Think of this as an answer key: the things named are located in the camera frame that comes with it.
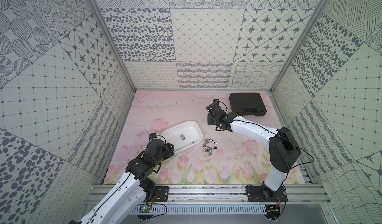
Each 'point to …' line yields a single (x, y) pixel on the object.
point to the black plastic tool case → (248, 104)
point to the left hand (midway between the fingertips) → (170, 145)
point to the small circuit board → (145, 209)
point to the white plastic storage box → (192, 130)
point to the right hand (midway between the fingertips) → (213, 118)
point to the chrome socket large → (182, 137)
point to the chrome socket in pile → (207, 140)
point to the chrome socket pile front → (209, 150)
